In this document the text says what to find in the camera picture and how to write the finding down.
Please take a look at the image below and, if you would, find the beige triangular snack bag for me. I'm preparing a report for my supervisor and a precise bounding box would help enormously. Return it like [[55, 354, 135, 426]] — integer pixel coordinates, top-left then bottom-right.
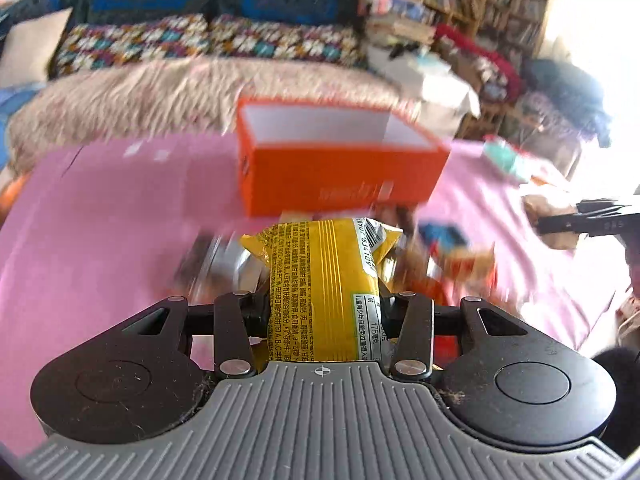
[[522, 194, 582, 252]]

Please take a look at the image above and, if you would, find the yellow snack packet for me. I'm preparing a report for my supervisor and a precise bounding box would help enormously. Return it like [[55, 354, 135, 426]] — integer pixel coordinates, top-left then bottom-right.
[[241, 217, 402, 363]]

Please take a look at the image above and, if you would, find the blue snack packet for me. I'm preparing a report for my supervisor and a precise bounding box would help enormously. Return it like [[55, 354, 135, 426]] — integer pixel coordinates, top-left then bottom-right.
[[418, 222, 469, 252]]

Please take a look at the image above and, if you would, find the teal white tissue pack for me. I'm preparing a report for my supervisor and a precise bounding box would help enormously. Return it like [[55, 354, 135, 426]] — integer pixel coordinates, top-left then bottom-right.
[[483, 138, 533, 184]]

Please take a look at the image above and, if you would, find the pink bed sheet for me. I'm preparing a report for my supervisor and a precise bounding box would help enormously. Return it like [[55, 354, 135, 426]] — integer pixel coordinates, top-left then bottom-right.
[[1, 134, 629, 455]]

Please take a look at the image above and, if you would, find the orange cardboard box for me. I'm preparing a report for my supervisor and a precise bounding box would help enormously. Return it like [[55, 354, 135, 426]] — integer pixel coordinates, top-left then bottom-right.
[[236, 98, 450, 217]]

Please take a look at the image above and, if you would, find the wooden bookshelf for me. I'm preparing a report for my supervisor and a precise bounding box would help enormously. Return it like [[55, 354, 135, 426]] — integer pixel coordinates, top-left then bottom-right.
[[422, 0, 552, 68]]

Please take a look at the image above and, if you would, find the beige quilted blanket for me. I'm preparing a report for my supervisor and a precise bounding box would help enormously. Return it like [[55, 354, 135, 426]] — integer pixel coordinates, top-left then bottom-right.
[[6, 56, 420, 174]]

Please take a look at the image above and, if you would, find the floral crochet cushion cover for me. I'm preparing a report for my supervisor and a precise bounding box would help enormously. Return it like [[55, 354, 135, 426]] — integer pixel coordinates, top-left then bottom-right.
[[52, 14, 366, 77]]

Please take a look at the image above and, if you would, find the beige pillow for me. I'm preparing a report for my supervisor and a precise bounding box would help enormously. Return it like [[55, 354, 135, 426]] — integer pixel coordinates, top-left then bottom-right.
[[0, 8, 73, 89]]

